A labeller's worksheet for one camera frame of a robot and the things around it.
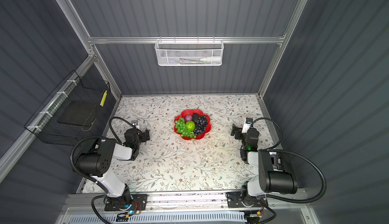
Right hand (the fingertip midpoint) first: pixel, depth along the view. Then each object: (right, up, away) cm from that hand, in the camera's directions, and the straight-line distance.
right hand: (243, 126), depth 91 cm
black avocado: (-30, +5, +10) cm, 31 cm away
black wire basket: (-92, +4, -29) cm, 96 cm away
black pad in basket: (-87, +8, -16) cm, 89 cm away
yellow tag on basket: (-81, +16, -8) cm, 83 cm away
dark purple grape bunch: (-26, 0, +5) cm, 27 cm away
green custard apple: (-33, 0, +5) cm, 33 cm away
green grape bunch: (-38, -2, +2) cm, 38 cm away
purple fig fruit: (-34, +5, +9) cm, 36 cm away
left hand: (-67, -4, +6) cm, 67 cm away
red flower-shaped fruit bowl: (-39, +6, +14) cm, 41 cm away
